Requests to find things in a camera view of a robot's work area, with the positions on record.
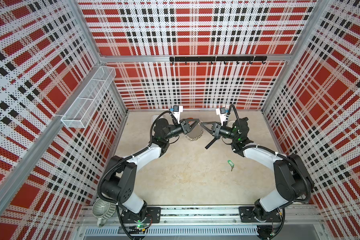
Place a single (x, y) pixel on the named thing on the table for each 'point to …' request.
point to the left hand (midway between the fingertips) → (199, 122)
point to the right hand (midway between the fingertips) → (201, 125)
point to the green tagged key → (231, 164)
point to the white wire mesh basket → (81, 111)
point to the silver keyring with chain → (196, 138)
